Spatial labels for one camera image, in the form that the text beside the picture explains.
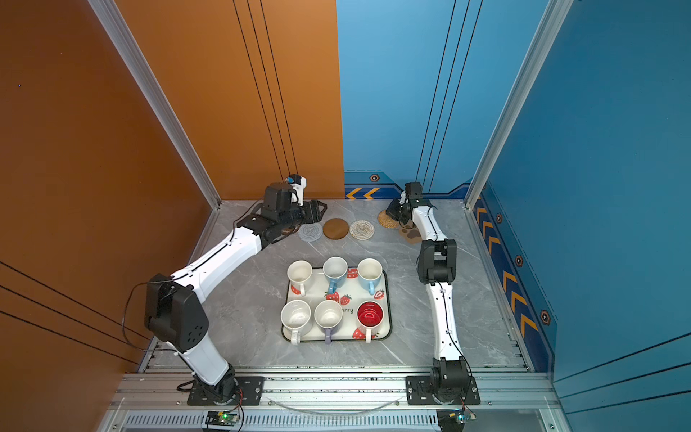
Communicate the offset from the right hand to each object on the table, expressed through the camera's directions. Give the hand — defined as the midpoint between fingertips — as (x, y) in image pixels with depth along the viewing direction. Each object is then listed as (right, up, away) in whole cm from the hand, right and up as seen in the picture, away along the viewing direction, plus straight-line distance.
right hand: (386, 210), depth 114 cm
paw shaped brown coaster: (+10, -10, -5) cm, 15 cm away
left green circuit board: (-49, -58, -43) cm, 87 cm away
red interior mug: (-9, -35, -29) cm, 46 cm away
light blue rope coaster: (-32, -9, -5) cm, 34 cm away
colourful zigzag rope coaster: (-11, -8, -5) cm, 14 cm away
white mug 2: (-33, -35, -29) cm, 56 cm away
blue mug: (-20, -21, -23) cm, 37 cm away
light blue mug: (-8, -22, -22) cm, 32 cm away
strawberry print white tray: (-15, -30, -23) cm, 41 cm away
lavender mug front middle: (-22, -35, -29) cm, 50 cm away
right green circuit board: (+12, -57, -45) cm, 74 cm away
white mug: (-33, -22, -23) cm, 46 cm away
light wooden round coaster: (-21, -8, -8) cm, 24 cm away
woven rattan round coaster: (-1, -4, -2) cm, 5 cm away
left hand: (-24, +1, -30) cm, 38 cm away
